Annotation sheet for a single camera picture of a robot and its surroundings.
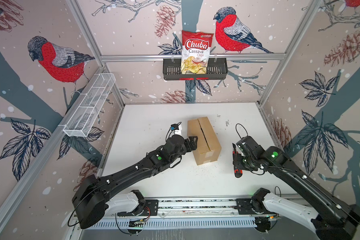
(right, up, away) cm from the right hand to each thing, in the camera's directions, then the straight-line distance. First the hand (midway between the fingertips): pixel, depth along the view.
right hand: (233, 165), depth 73 cm
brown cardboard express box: (-11, +8, +5) cm, 15 cm away
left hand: (-20, +13, +2) cm, 24 cm away
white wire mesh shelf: (-75, +22, -2) cm, 78 cm away
